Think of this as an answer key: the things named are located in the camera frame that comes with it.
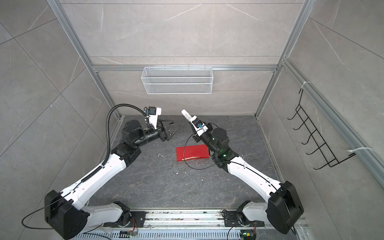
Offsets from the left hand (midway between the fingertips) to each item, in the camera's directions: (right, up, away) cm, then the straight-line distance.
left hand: (177, 120), depth 66 cm
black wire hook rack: (+64, -7, +2) cm, 64 cm away
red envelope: (+5, -21, +38) cm, 43 cm away
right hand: (+7, +1, +6) cm, 9 cm away
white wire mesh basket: (-4, +29, +35) cm, 46 cm away
